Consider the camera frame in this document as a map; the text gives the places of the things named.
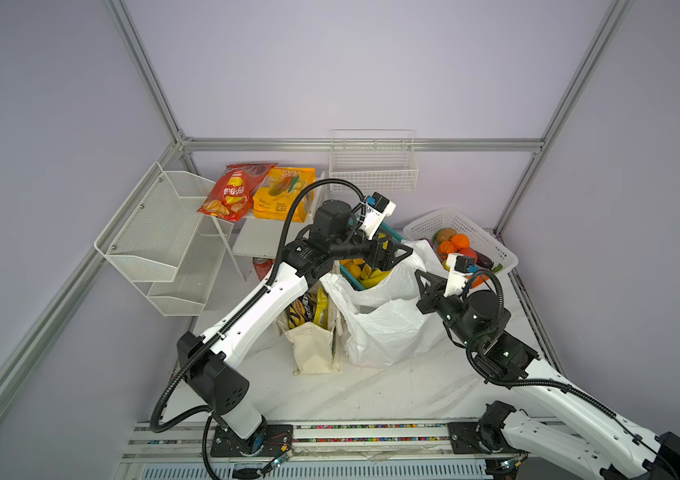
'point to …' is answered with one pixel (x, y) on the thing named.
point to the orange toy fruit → (460, 241)
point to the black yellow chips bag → (300, 312)
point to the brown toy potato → (445, 234)
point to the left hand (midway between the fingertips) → (399, 244)
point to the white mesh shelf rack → (170, 249)
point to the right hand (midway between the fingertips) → (414, 271)
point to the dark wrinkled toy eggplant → (484, 260)
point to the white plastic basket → (480, 238)
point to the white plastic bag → (383, 323)
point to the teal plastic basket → (347, 274)
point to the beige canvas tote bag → (316, 350)
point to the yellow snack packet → (322, 308)
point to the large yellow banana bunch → (367, 276)
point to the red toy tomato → (466, 251)
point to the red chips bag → (231, 197)
